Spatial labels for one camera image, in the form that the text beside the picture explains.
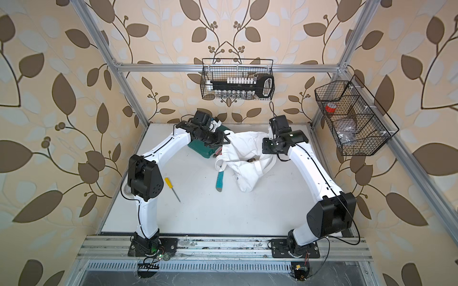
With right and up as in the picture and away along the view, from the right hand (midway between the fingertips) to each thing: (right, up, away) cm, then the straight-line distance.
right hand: (267, 147), depth 82 cm
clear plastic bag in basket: (+31, +8, -9) cm, 33 cm away
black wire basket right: (+37, +9, -8) cm, 38 cm away
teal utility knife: (-23, -18, +11) cm, 32 cm away
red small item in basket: (+32, +20, +5) cm, 38 cm away
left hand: (-21, +4, +6) cm, 22 cm away
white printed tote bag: (-10, -7, +15) cm, 19 cm away
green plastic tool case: (-35, -1, +17) cm, 39 cm away
